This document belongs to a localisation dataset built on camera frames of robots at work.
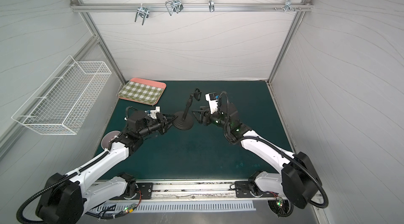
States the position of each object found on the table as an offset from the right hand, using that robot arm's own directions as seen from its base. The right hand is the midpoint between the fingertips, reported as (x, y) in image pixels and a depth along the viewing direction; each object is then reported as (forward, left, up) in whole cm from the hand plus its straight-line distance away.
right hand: (196, 109), depth 75 cm
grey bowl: (-9, +51, -18) cm, 54 cm away
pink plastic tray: (+39, +44, -23) cm, 63 cm away
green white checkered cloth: (+29, +45, -23) cm, 59 cm away
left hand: (-4, +8, -2) cm, 9 cm away
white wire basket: (-4, +59, +8) cm, 60 cm away
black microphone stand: (-4, +6, -4) cm, 8 cm away
